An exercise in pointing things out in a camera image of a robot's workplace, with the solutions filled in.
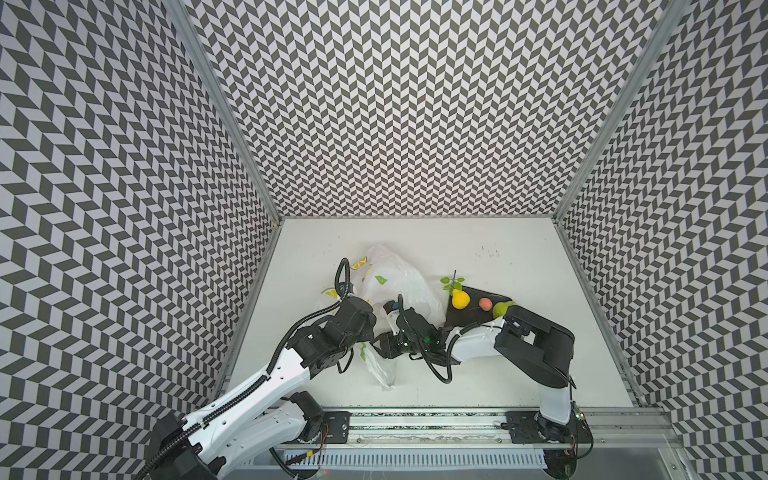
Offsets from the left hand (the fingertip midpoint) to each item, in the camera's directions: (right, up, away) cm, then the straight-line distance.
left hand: (365, 320), depth 78 cm
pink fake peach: (+36, +2, +12) cm, 38 cm away
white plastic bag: (+5, +11, +7) cm, 14 cm away
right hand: (+2, -11, +8) cm, 13 cm away
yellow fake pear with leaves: (+28, +3, +13) cm, 31 cm away
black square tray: (+32, -1, +13) cm, 35 cm away
